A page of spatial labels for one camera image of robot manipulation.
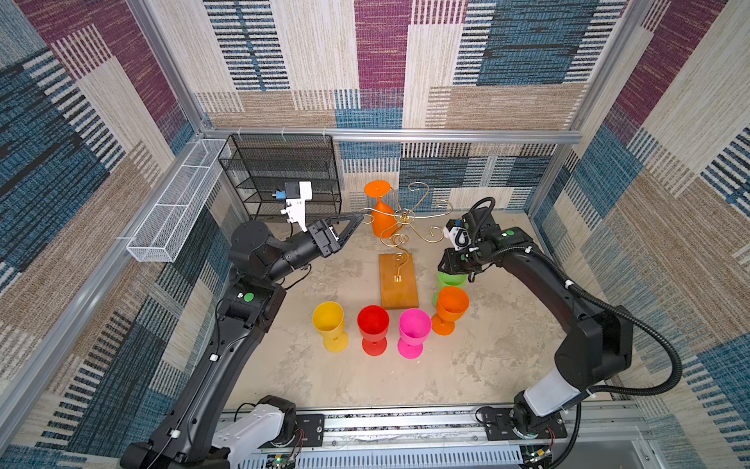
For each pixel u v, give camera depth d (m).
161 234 0.70
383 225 0.87
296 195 0.52
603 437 0.73
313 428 0.74
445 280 0.81
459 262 0.73
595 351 0.44
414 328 0.79
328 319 0.81
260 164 1.02
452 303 0.83
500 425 0.73
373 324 0.76
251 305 0.46
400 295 0.96
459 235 0.76
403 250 0.87
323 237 0.50
